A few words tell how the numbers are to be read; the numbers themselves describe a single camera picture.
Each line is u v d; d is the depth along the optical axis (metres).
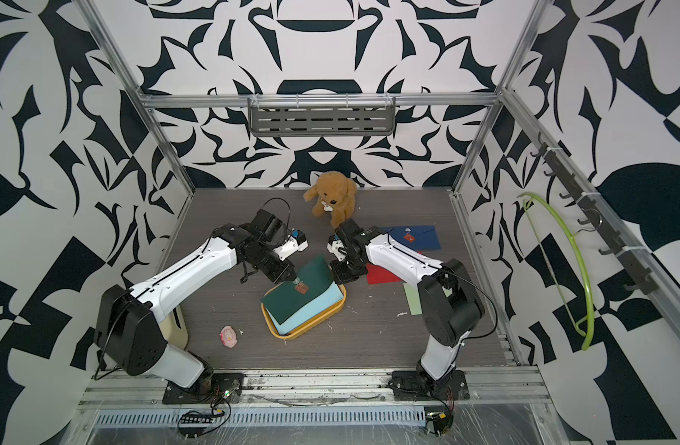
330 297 0.86
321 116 0.95
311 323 0.79
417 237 1.05
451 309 0.47
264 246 0.70
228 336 0.81
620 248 0.50
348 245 0.71
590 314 0.57
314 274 0.83
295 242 0.74
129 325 0.42
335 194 0.96
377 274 0.79
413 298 0.91
